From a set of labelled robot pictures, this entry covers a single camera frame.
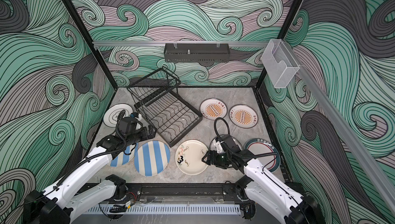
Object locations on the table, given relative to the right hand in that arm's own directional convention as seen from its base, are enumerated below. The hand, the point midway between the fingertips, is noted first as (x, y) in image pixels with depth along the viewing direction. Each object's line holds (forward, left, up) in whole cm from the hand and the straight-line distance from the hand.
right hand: (207, 161), depth 78 cm
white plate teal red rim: (+11, -31, -5) cm, 33 cm away
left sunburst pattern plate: (+39, -6, -6) cm, 40 cm away
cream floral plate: (+5, +10, -8) cm, 14 cm away
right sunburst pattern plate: (+33, -26, -7) cm, 43 cm away
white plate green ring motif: (+32, +65, -5) cm, 72 cm away
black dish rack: (+46, +35, -1) cm, 58 cm away
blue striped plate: (+3, +31, -5) cm, 31 cm away
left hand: (+14, +30, +8) cm, 34 cm away
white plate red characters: (+11, -4, -5) cm, 12 cm away
